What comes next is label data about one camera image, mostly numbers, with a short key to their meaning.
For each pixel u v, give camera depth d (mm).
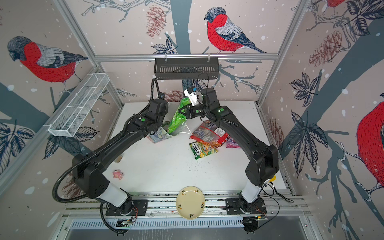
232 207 731
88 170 409
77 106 776
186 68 1063
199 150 910
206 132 951
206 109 600
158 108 594
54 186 377
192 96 684
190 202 751
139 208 730
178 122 744
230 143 951
